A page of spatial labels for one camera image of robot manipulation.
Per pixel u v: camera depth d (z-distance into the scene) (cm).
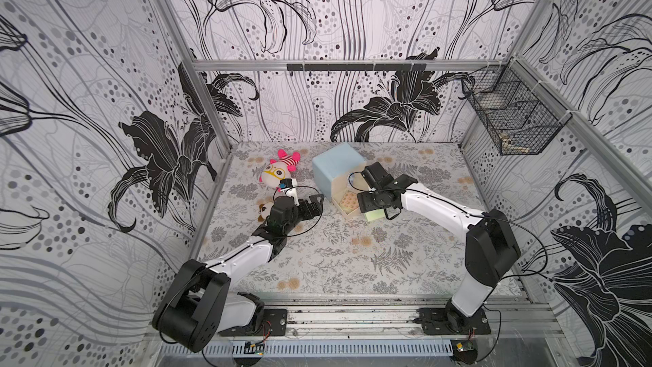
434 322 72
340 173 90
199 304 42
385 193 63
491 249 45
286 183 75
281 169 101
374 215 84
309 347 76
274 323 73
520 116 84
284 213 65
